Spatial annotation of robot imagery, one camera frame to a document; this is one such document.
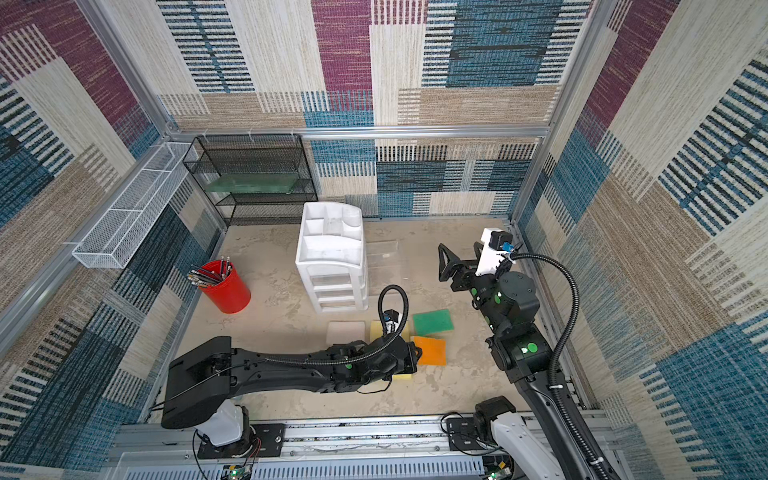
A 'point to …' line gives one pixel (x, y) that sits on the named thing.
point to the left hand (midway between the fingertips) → (429, 357)
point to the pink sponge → (345, 331)
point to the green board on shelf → (273, 182)
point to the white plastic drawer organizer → (331, 256)
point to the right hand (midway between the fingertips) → (460, 250)
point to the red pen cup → (232, 294)
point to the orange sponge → (434, 351)
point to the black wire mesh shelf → (255, 154)
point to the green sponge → (432, 322)
